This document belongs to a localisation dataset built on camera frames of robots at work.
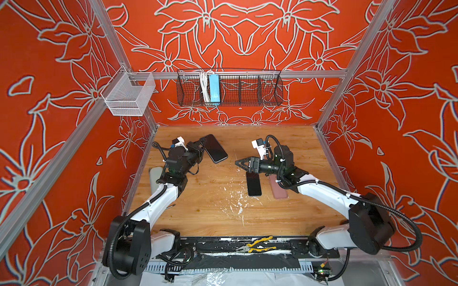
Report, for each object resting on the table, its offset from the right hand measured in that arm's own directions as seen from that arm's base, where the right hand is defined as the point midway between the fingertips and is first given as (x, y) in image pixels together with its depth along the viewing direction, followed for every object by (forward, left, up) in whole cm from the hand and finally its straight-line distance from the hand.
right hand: (239, 161), depth 73 cm
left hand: (+10, +14, +4) cm, 17 cm away
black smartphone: (+6, +11, +1) cm, 12 cm away
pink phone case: (-3, -21, -23) cm, 31 cm away
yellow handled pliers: (-28, -4, -23) cm, 37 cm away
